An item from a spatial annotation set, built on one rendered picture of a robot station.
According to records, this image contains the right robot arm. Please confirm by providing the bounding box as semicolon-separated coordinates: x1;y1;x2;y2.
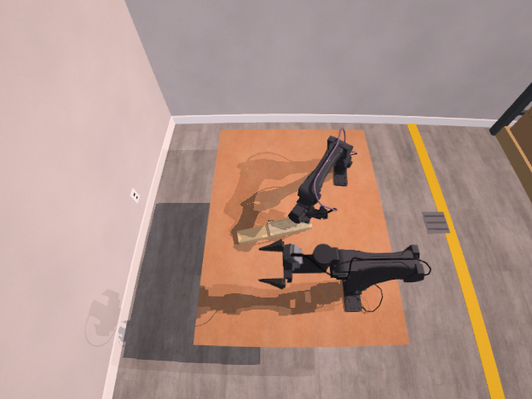
288;136;353;223

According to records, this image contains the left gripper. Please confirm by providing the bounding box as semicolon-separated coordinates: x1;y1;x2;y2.
258;239;310;289

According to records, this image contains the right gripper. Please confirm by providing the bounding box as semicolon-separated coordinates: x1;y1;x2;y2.
302;206;328;223

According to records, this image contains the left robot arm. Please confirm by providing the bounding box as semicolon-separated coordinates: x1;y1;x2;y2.
311;244;425;312

